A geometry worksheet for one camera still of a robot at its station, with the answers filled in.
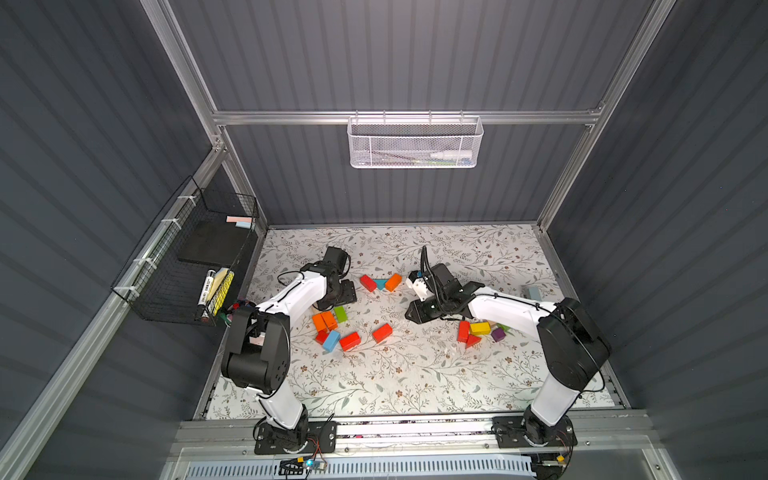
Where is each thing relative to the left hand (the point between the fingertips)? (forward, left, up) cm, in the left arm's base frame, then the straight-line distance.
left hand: (342, 298), depth 92 cm
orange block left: (-6, +5, -4) cm, 9 cm away
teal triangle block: (+9, -12, -5) cm, 15 cm away
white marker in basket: (+35, -35, +28) cm, 57 cm away
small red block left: (-10, +6, -5) cm, 13 cm away
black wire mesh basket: (+7, +35, +23) cm, 42 cm away
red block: (+9, -8, -5) cm, 13 cm away
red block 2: (-9, -38, -6) cm, 39 cm away
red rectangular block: (-9, -13, -6) cm, 17 cm away
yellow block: (-9, -42, -3) cm, 43 cm away
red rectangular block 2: (-12, -3, -5) cm, 13 cm away
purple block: (-11, -48, -4) cm, 49 cm away
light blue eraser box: (+2, -62, -1) cm, 62 cm away
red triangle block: (-12, -40, -5) cm, 42 cm away
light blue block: (-12, +3, -5) cm, 13 cm away
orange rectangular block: (+9, -16, -5) cm, 19 cm away
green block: (-2, +1, -7) cm, 7 cm away
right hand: (-6, -21, 0) cm, 22 cm away
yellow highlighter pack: (-7, +25, +21) cm, 34 cm away
